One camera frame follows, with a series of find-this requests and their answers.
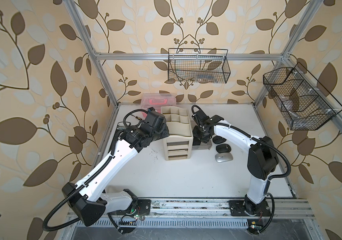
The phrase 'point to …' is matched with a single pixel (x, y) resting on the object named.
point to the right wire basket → (304, 104)
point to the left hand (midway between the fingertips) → (165, 128)
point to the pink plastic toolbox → (156, 100)
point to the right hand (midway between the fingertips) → (194, 138)
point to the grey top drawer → (203, 146)
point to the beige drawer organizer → (178, 146)
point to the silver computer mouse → (224, 157)
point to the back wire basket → (198, 65)
